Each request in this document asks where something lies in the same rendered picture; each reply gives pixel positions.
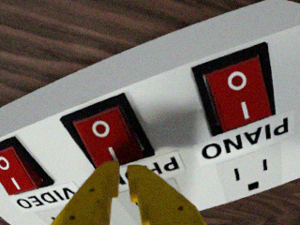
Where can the white power strip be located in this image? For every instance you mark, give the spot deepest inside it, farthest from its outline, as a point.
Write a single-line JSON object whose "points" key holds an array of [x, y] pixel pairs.
{"points": [[213, 109]]}

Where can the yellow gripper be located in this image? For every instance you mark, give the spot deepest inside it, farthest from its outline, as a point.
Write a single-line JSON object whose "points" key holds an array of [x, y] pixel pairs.
{"points": [[159, 203]]}

